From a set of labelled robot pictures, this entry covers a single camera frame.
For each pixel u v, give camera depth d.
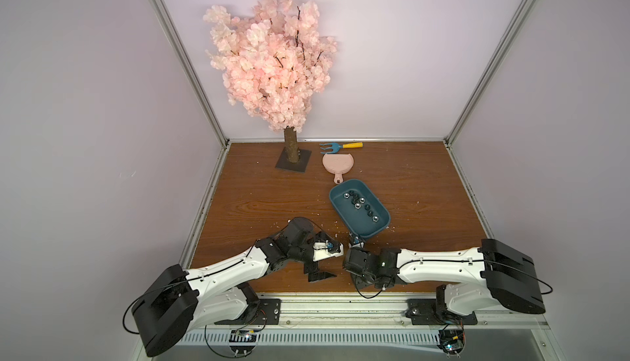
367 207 0.97
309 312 0.75
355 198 0.98
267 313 0.73
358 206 0.95
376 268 0.59
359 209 0.95
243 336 0.72
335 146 1.18
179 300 0.41
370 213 0.95
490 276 0.43
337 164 1.11
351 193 1.00
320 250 0.67
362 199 0.98
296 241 0.64
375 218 0.92
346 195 0.99
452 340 0.70
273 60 0.65
